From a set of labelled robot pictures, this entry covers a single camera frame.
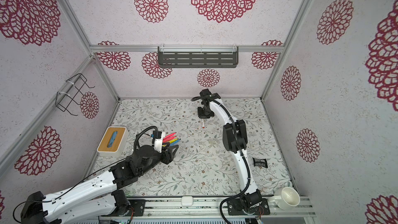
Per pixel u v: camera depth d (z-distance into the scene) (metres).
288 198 0.77
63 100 0.73
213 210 0.75
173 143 0.97
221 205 0.70
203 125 1.00
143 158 0.54
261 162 0.86
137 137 0.52
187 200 0.76
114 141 0.92
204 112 0.90
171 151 0.68
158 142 0.65
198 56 0.95
